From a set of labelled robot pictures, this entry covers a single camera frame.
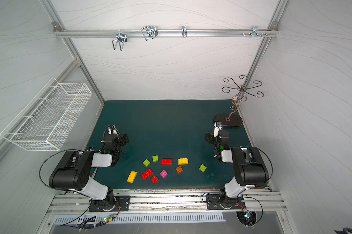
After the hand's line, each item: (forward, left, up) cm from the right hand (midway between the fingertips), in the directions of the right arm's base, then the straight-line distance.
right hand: (216, 130), depth 95 cm
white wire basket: (-17, +87, +26) cm, 93 cm away
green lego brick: (-22, +43, -4) cm, 49 cm away
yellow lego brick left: (-31, +50, -4) cm, 59 cm away
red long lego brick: (-29, +42, -4) cm, 51 cm away
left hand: (-6, +64, +1) cm, 65 cm away
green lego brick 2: (-19, +39, -5) cm, 43 cm away
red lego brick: (-21, +31, -4) cm, 38 cm away
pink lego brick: (-28, +32, -4) cm, 43 cm away
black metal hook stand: (+13, -8, -6) cm, 17 cm away
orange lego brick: (-25, +24, -5) cm, 35 cm away
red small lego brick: (-32, +37, -4) cm, 49 cm away
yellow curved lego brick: (-20, +21, -5) cm, 30 cm away
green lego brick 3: (-24, +10, -5) cm, 26 cm away
